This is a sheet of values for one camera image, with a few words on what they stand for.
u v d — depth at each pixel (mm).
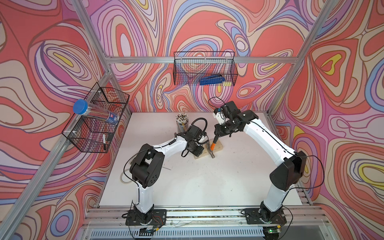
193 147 789
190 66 959
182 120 911
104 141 725
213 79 908
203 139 855
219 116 716
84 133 701
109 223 747
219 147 960
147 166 497
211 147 899
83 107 614
